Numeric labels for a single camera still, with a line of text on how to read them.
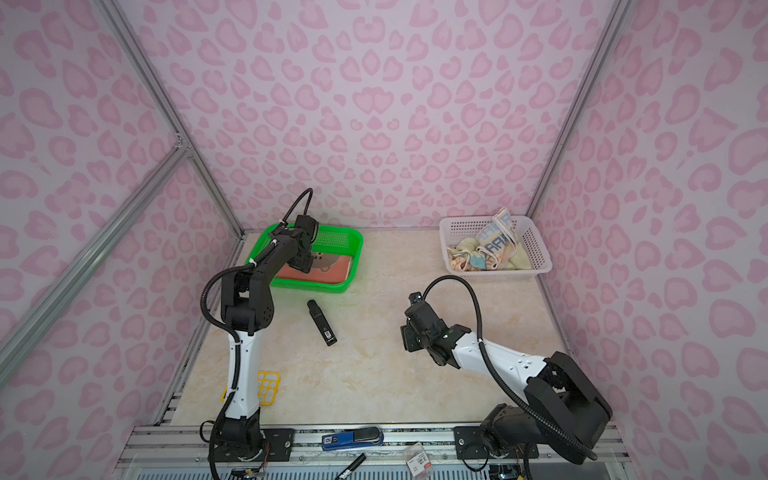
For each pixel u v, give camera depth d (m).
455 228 1.14
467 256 0.98
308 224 0.90
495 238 1.07
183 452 0.74
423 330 0.67
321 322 0.95
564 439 0.38
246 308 0.63
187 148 0.93
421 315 0.66
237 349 0.63
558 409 0.41
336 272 1.05
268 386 0.82
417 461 0.69
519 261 1.05
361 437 0.71
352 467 0.70
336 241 1.13
